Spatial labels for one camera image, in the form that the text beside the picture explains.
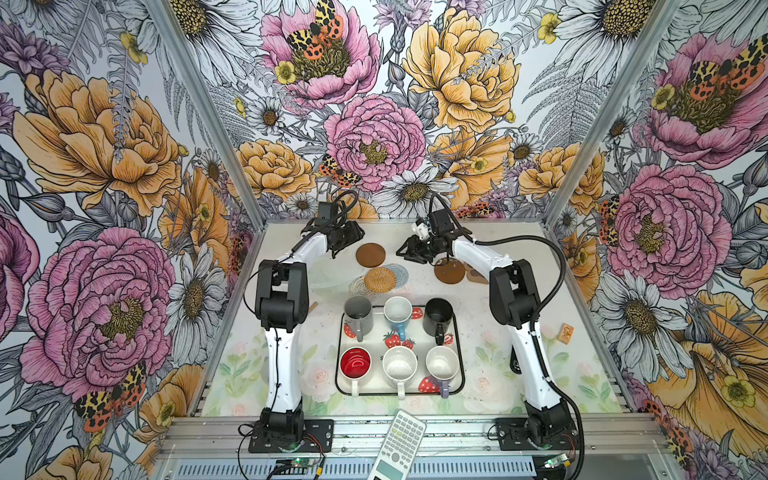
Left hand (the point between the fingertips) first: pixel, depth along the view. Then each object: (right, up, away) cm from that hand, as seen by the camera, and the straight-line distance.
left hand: (359, 241), depth 105 cm
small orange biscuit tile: (+63, -28, -14) cm, 71 cm away
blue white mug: (+13, -22, -13) cm, 28 cm away
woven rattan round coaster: (+7, -13, -2) cm, 15 cm away
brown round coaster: (+3, -5, +9) cm, 11 cm away
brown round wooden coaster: (+31, -11, +1) cm, 33 cm away
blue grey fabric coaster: (+14, -12, 0) cm, 19 cm away
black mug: (+25, -22, -13) cm, 36 cm away
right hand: (+15, -6, -3) cm, 17 cm away
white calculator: (+13, -50, -33) cm, 61 cm away
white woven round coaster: (0, -16, -3) cm, 16 cm away
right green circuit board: (+49, -53, -33) cm, 80 cm away
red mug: (+1, -34, -21) cm, 40 cm away
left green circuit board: (-12, -54, -33) cm, 65 cm away
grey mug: (+1, -23, -13) cm, 27 cm away
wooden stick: (-14, -21, -6) cm, 26 cm away
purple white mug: (+25, -35, -20) cm, 47 cm away
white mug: (+14, -35, -20) cm, 43 cm away
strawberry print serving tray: (+9, -29, -13) cm, 33 cm away
